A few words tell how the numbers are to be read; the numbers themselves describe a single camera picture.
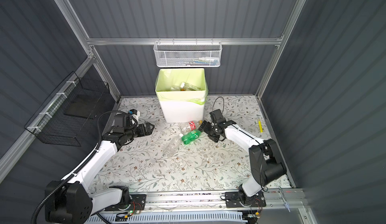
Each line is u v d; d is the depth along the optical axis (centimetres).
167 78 96
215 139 82
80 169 45
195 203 74
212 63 91
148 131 76
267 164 45
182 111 95
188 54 112
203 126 82
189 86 99
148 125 76
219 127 66
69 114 74
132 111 75
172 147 94
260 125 102
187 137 94
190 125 97
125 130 65
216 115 72
